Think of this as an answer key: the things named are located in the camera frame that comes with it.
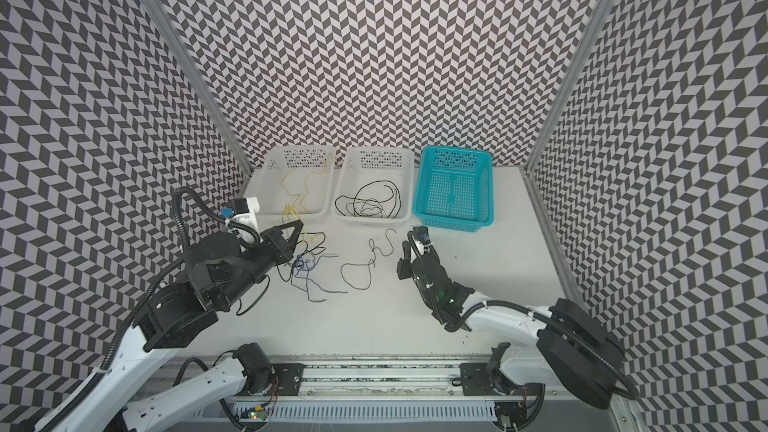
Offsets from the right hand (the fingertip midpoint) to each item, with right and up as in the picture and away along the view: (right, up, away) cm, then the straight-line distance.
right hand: (405, 243), depth 81 cm
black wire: (-15, -9, +12) cm, 21 cm away
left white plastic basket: (-43, +19, +34) cm, 58 cm away
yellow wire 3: (-40, +8, +24) cm, 47 cm away
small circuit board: (-32, -35, -16) cm, 51 cm away
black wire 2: (-17, +12, +27) cm, 34 cm away
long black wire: (-13, +18, +27) cm, 35 cm away
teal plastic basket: (+19, +16, +30) cm, 39 cm away
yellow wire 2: (-39, +14, +27) cm, 49 cm away
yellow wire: (-38, +10, +23) cm, 45 cm away
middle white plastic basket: (-11, +16, +30) cm, 36 cm away
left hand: (-21, +7, -21) cm, 30 cm away
